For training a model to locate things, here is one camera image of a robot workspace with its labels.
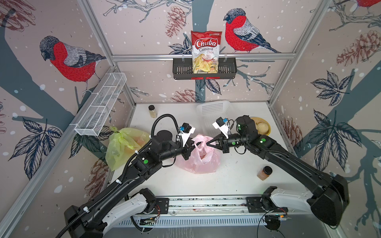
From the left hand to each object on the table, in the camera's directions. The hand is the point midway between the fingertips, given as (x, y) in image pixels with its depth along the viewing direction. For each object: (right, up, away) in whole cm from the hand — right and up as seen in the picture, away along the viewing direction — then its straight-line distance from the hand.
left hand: (202, 139), depth 64 cm
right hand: (+3, -2, +3) cm, 5 cm away
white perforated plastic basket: (+7, +13, +46) cm, 48 cm away
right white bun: (+43, +2, +33) cm, 54 cm away
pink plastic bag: (+1, -9, +1) cm, 9 cm away
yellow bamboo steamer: (+43, +7, +42) cm, 60 cm away
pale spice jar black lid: (-34, +14, +42) cm, 56 cm away
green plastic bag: (-43, -5, +15) cm, 46 cm away
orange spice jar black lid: (+34, -20, +12) cm, 41 cm away
